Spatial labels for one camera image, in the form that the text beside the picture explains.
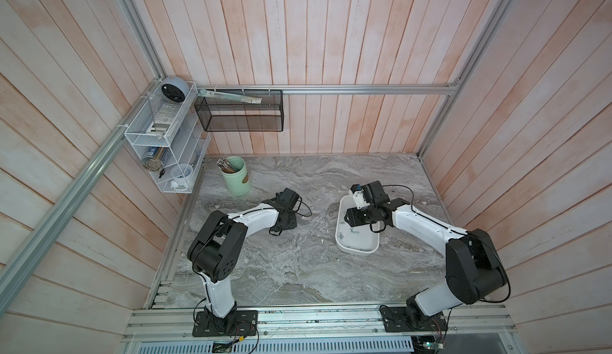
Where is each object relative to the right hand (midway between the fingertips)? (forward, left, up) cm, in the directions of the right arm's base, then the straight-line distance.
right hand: (350, 215), depth 92 cm
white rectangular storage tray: (-7, -4, -8) cm, 11 cm away
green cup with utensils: (+14, +47, +9) cm, 50 cm away
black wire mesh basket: (+42, +56, +17) cm, 72 cm away
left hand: (-2, +25, -6) cm, 26 cm away
